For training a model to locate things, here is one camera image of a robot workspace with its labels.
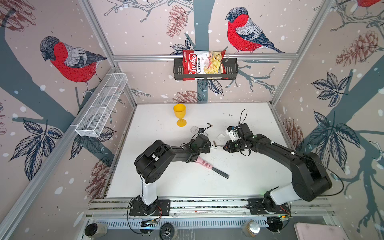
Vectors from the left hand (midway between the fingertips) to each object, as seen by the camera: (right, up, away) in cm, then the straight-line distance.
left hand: (204, 143), depth 95 cm
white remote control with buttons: (+5, -2, 0) cm, 6 cm away
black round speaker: (-17, -29, -36) cm, 49 cm away
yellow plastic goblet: (-16, +21, +3) cm, 27 cm away
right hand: (+11, -3, -6) cm, 13 cm away
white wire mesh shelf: (-56, +15, -23) cm, 63 cm away
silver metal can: (+17, -28, -35) cm, 48 cm away
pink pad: (+50, -34, -29) cm, 67 cm away
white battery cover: (+11, +3, +6) cm, 13 cm away
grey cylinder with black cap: (-48, -30, -34) cm, 66 cm away
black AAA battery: (+4, +12, +13) cm, 18 cm away
